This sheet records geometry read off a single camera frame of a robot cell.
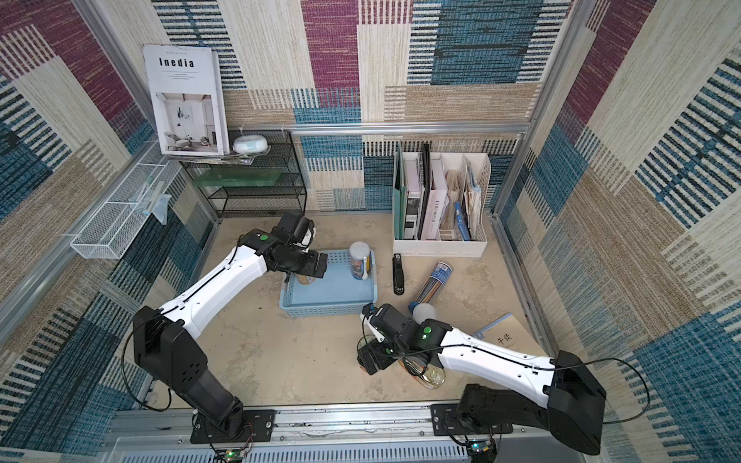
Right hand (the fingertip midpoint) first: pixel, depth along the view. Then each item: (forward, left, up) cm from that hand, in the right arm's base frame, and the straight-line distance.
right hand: (371, 348), depth 78 cm
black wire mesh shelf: (+62, +33, 0) cm, 70 cm away
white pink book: (+38, -20, +4) cm, 43 cm away
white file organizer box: (+37, -31, +4) cm, 48 cm away
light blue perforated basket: (+21, +12, -8) cm, 25 cm away
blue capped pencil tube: (+25, -23, -3) cm, 34 cm away
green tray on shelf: (+48, +43, +19) cm, 68 cm away
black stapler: (+26, -9, -5) cm, 28 cm away
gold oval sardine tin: (-6, -15, -5) cm, 17 cm away
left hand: (+22, +17, +9) cm, 29 cm away
